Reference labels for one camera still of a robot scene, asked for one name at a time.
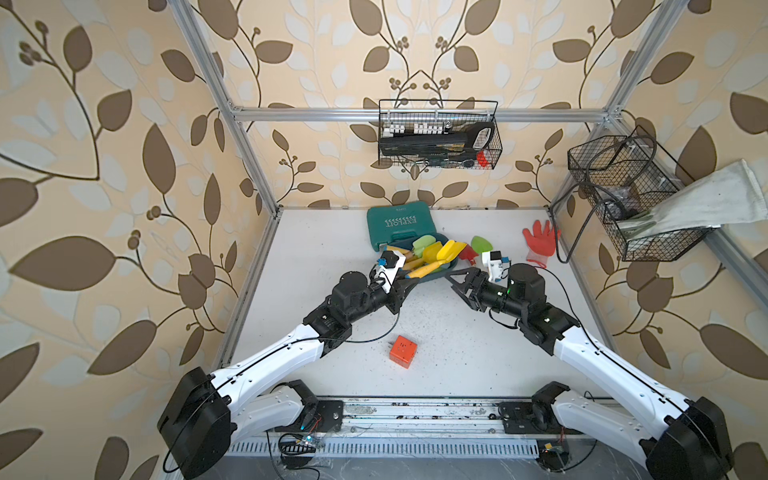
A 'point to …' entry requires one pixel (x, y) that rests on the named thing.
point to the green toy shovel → (481, 245)
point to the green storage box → (411, 231)
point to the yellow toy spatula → (448, 252)
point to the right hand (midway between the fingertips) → (447, 280)
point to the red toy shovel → (468, 253)
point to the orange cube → (403, 351)
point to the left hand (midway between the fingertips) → (415, 276)
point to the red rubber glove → (541, 244)
